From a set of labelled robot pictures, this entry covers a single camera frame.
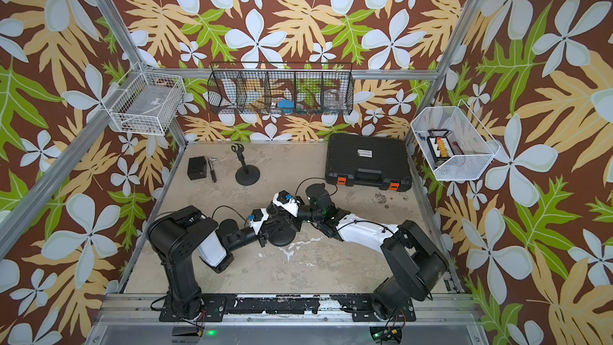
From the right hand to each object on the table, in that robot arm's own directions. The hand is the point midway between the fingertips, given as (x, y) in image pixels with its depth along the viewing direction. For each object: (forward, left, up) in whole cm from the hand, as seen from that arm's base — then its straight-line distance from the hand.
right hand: (274, 211), depth 81 cm
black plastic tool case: (+32, -39, -11) cm, 51 cm away
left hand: (+1, -2, -6) cm, 6 cm away
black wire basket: (+47, -1, +18) cm, 51 cm away
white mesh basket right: (+20, -64, +12) cm, 68 cm away
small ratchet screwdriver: (+27, +32, -13) cm, 44 cm away
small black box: (+29, +40, -12) cm, 50 cm away
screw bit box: (+20, -59, +12) cm, 63 cm away
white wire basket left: (+32, +47, +21) cm, 61 cm away
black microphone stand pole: (+25, +16, +5) cm, 30 cm away
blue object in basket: (+41, -3, +14) cm, 43 cm away
